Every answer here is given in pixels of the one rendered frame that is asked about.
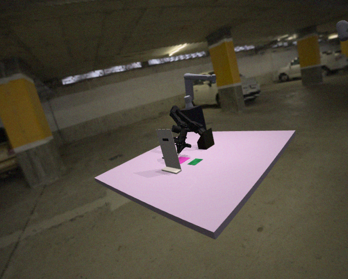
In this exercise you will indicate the green flat square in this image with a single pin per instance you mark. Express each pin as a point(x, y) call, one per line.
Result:
point(195, 162)

